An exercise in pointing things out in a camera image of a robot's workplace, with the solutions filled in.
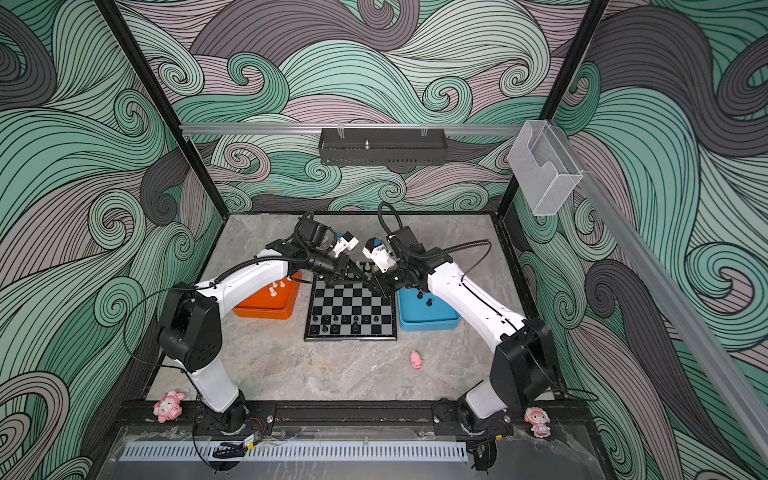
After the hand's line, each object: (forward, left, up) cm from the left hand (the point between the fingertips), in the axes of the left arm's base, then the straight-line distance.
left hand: (367, 279), depth 79 cm
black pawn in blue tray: (+3, -20, -17) cm, 27 cm away
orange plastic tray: (+1, +29, -15) cm, 32 cm away
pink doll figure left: (-29, +49, -16) cm, 59 cm away
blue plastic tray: (0, -18, -20) cm, 27 cm away
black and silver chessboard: (-1, +5, -16) cm, 17 cm away
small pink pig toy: (-15, -14, -17) cm, 27 cm away
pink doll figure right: (-30, -43, -15) cm, 55 cm away
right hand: (-1, -2, -2) cm, 3 cm away
